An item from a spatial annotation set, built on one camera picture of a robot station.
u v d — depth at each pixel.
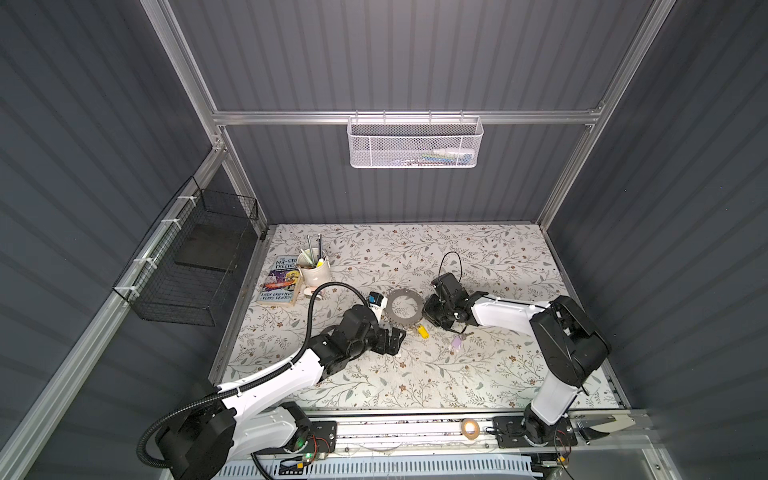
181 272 0.73
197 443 0.40
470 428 0.76
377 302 0.72
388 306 0.96
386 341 0.71
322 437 0.73
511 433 0.73
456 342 0.89
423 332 0.91
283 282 1.02
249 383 0.46
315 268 0.94
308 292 1.00
